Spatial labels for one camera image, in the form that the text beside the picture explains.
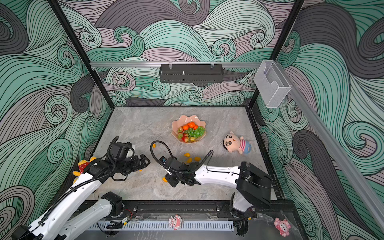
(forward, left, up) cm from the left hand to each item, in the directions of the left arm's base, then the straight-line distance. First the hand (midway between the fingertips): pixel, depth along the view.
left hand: (144, 162), depth 75 cm
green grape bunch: (+23, -28, -6) cm, 36 cm away
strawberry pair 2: (+23, -17, -9) cm, 30 cm away
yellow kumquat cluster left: (+8, -23, -13) cm, 28 cm away
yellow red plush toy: (+2, +38, -9) cm, 39 cm away
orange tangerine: (+30, -20, -8) cm, 37 cm away
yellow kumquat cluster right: (+9, -28, -14) cm, 33 cm away
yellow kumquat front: (-5, -9, -12) cm, 16 cm away
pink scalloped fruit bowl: (+33, -14, -9) cm, 37 cm away
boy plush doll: (+16, -50, -6) cm, 52 cm away
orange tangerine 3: (+30, -27, -9) cm, 41 cm away
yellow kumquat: (+4, -6, +11) cm, 14 cm away
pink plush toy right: (-26, -66, -9) cm, 71 cm away
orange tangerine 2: (+31, -25, -7) cm, 40 cm away
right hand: (-5, -11, -8) cm, 15 cm away
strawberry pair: (+20, -20, -9) cm, 30 cm away
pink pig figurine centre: (-24, -17, -10) cm, 31 cm away
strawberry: (+20, -25, -9) cm, 33 cm away
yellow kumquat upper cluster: (+11, -22, -13) cm, 28 cm away
